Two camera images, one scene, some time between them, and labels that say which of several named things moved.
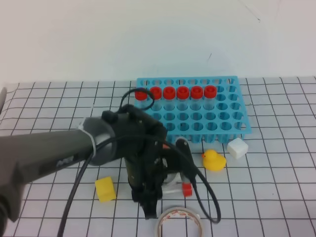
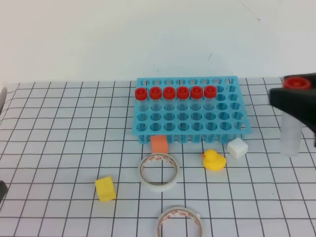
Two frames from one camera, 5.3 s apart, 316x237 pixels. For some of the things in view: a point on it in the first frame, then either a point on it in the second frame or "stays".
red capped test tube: x=197 y=94 stays
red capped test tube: x=169 y=95 stays
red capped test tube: x=141 y=100 stays
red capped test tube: x=187 y=187 -> x=291 y=128
